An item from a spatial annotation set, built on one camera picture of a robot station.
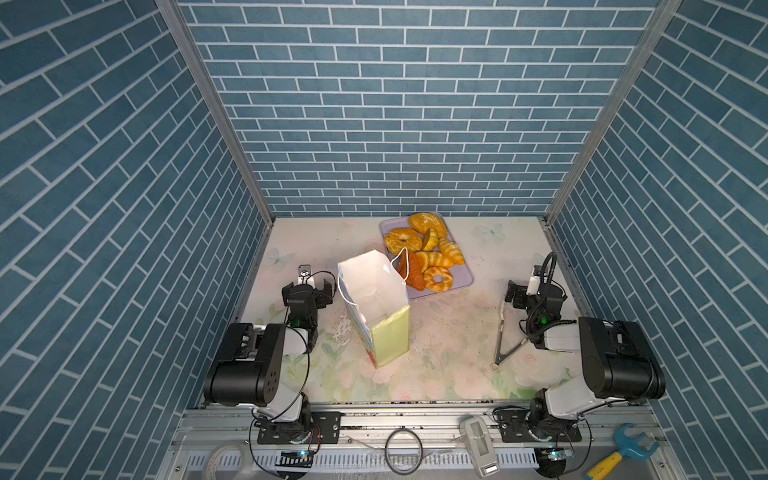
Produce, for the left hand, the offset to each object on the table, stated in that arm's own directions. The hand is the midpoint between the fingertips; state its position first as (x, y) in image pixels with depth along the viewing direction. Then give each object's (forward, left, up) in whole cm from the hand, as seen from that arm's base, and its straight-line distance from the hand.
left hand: (310, 280), depth 93 cm
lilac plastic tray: (+6, -51, -6) cm, 52 cm away
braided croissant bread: (+13, -47, -2) cm, 49 cm away
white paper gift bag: (-3, -21, -1) cm, 21 cm away
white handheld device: (-44, -46, -4) cm, 64 cm away
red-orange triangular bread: (+6, -31, -2) cm, 32 cm away
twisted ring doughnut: (0, -40, -5) cm, 40 cm away
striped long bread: (+11, -41, -4) cm, 42 cm away
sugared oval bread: (+28, -38, -2) cm, 47 cm away
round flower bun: (+19, -28, -3) cm, 34 cm away
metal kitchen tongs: (-23, -56, -5) cm, 61 cm away
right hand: (-1, -69, +1) cm, 69 cm away
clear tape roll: (-46, +16, -5) cm, 49 cm away
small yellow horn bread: (+18, -40, -2) cm, 44 cm away
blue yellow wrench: (-45, -81, -3) cm, 93 cm away
